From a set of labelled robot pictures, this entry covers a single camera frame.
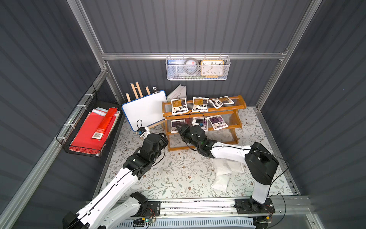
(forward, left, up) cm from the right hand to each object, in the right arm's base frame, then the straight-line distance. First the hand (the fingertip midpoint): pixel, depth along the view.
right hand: (174, 129), depth 81 cm
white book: (+28, -2, +3) cm, 29 cm away
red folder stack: (-13, +42, +7) cm, 45 cm away
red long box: (-9, +36, +8) cm, 38 cm away
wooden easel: (+22, +24, +8) cm, 33 cm away
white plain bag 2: (-23, -27, -21) cm, 41 cm away
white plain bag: (-14, -29, -20) cm, 38 cm away
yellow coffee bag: (+9, -3, +9) cm, 13 cm away
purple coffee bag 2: (+9, -18, -5) cm, 20 cm away
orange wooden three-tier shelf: (+18, -37, -6) cm, 41 cm away
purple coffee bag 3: (+2, 0, -3) cm, 4 cm away
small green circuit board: (-42, +16, -24) cm, 51 cm away
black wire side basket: (+10, +45, +13) cm, 48 cm away
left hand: (-7, +4, +3) cm, 9 cm away
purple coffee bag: (+9, -27, -5) cm, 28 cm away
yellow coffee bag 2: (+11, -15, +9) cm, 21 cm away
